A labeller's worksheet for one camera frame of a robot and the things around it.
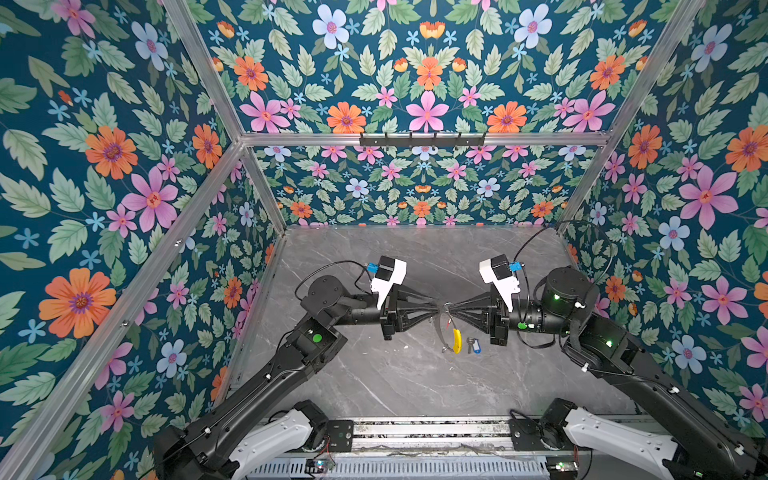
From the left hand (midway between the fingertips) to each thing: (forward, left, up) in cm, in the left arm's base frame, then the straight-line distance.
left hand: (437, 309), depth 50 cm
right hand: (+2, -4, -3) cm, 5 cm away
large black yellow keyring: (-3, -4, -9) cm, 10 cm away
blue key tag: (+9, -17, -43) cm, 47 cm away
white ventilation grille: (-19, +8, -42) cm, 47 cm away
